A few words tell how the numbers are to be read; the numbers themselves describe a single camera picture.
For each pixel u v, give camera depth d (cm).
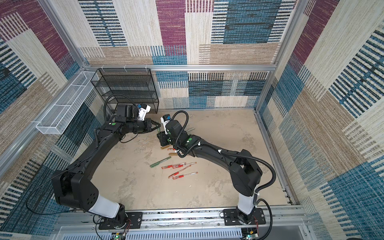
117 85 105
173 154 96
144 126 70
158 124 79
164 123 73
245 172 46
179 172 89
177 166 91
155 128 78
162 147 99
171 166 92
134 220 73
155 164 92
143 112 74
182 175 88
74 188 42
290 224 73
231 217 73
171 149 99
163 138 71
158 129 79
